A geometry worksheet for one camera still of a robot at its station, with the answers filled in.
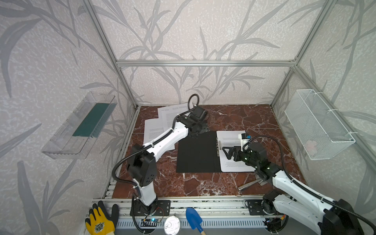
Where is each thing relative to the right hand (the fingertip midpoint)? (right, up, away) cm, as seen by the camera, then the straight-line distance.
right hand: (228, 143), depth 81 cm
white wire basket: (+36, +7, -19) cm, 42 cm away
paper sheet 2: (-21, +22, -4) cm, 31 cm away
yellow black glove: (-63, -35, -14) cm, 74 cm away
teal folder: (-16, -9, +10) cm, 21 cm away
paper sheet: (+5, 0, +20) cm, 21 cm away
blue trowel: (-19, -35, -11) cm, 41 cm away
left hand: (-12, +10, +4) cm, 17 cm away
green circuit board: (-41, -38, -10) cm, 56 cm away
